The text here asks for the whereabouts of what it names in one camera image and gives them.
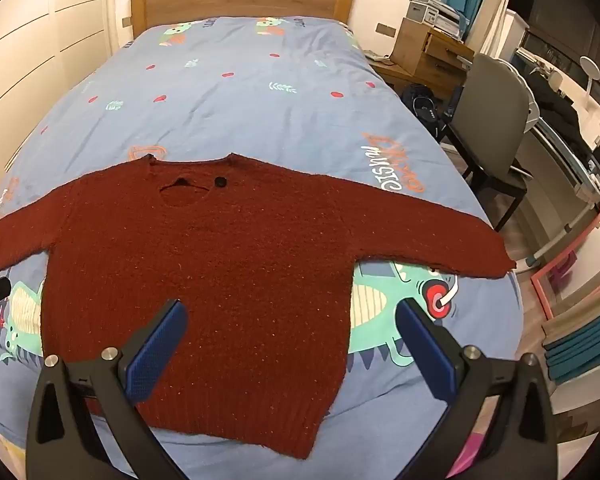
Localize dark red knit sweater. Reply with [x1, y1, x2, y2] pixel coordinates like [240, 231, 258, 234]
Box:
[0, 151, 518, 465]

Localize pink item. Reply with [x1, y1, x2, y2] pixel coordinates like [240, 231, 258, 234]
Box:
[456, 432, 487, 480]

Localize grey chair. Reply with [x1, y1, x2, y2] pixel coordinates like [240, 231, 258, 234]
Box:
[442, 52, 536, 233]

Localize pink frame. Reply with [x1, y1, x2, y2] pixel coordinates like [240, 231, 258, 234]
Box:
[530, 205, 600, 321]

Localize white printer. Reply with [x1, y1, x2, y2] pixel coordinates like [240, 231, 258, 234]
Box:
[406, 0, 468, 41]

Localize blue dinosaur print blanket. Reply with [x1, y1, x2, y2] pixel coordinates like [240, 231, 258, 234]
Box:
[0, 15, 526, 480]

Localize white wardrobe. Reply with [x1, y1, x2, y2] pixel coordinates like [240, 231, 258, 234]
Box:
[0, 0, 133, 196]

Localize white desk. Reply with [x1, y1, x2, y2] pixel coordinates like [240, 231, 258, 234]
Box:
[500, 10, 600, 271]

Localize low wooden nightstand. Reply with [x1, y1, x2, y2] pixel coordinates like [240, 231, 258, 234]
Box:
[367, 57, 461, 102]

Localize wooden headboard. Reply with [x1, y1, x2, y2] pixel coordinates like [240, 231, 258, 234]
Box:
[131, 0, 356, 40]

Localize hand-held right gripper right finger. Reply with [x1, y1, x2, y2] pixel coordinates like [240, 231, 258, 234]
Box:
[396, 297, 561, 480]

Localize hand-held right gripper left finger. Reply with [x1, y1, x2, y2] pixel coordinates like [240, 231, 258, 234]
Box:
[25, 299, 190, 480]

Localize white round desk lamp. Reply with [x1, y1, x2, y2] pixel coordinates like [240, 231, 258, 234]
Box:
[579, 56, 600, 111]

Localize black backpack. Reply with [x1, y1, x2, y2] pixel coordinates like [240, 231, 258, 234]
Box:
[399, 84, 451, 138]

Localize teal folded cloths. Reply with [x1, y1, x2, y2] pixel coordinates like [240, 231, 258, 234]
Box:
[542, 305, 600, 386]

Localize wooden drawer cabinet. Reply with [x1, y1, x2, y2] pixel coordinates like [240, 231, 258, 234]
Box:
[391, 17, 476, 86]

